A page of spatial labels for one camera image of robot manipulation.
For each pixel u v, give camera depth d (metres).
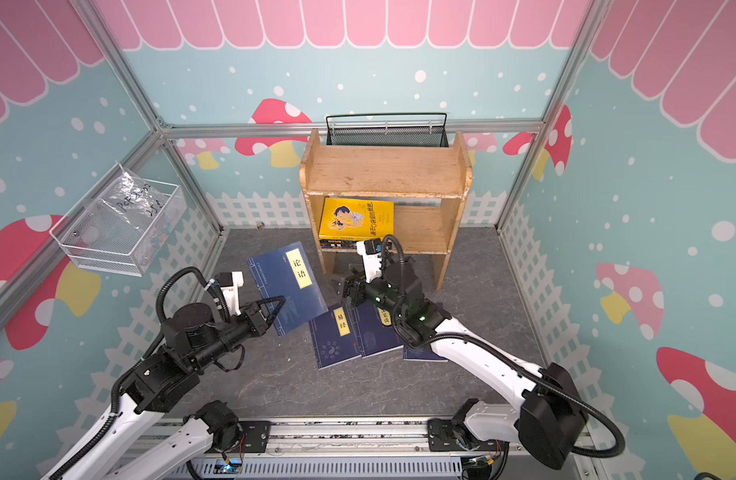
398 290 0.52
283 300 0.66
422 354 0.87
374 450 0.74
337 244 0.84
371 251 0.61
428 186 0.71
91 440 0.42
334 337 0.92
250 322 0.57
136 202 0.74
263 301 0.63
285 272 0.67
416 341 0.55
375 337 0.91
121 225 0.73
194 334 0.47
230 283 0.59
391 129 0.89
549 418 0.40
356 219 0.85
